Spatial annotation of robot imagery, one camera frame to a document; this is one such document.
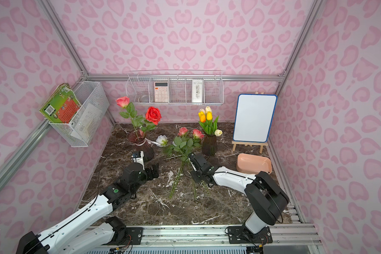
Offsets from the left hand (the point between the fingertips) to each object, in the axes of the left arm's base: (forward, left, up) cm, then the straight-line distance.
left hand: (151, 162), depth 81 cm
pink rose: (+16, -14, -8) cm, 23 cm away
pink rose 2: (+24, -22, -14) cm, 35 cm away
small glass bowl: (+35, +8, +13) cm, 38 cm away
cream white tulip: (+25, -29, +14) cm, 41 cm away
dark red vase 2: (+22, -32, -15) cm, 41 cm away
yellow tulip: (+18, -29, +15) cm, 38 cm away
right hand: (+1, -22, -12) cm, 25 cm away
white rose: (+21, -1, -10) cm, 23 cm away
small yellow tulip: (+22, -26, +14) cm, 37 cm away
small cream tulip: (+9, -33, +13) cm, 37 cm away
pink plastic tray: (+8, -56, -16) cm, 59 cm away
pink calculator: (+38, -2, +15) cm, 41 cm away
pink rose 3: (+25, +15, +19) cm, 35 cm away
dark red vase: (+12, +7, 0) cm, 14 cm away
